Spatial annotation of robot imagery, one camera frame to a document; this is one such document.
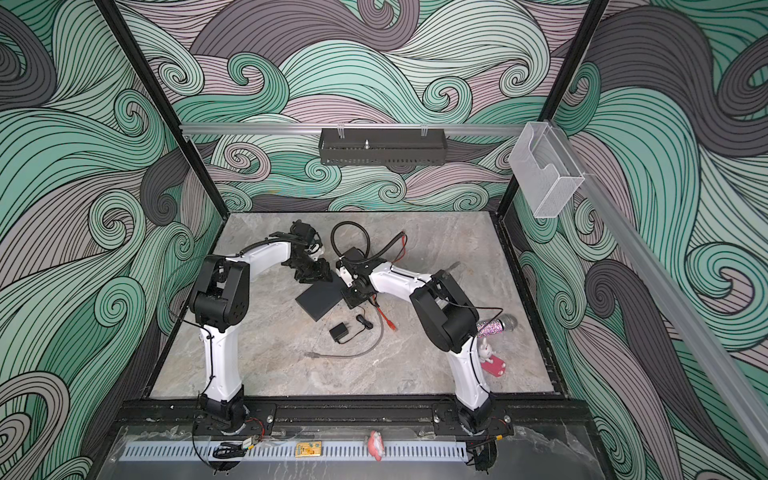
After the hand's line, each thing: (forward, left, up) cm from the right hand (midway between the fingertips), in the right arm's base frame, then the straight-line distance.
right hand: (351, 298), depth 95 cm
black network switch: (0, +9, 0) cm, 9 cm away
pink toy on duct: (-39, -9, +5) cm, 41 cm away
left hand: (+7, +9, +1) cm, 11 cm away
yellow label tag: (-40, +8, +1) cm, 41 cm away
